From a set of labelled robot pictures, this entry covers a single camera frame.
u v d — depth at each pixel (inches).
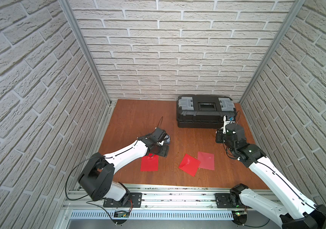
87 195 17.5
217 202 29.1
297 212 15.2
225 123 26.1
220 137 26.2
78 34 31.3
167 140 36.9
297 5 27.0
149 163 35.0
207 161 35.0
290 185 16.9
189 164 34.3
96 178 16.4
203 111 37.0
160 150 29.7
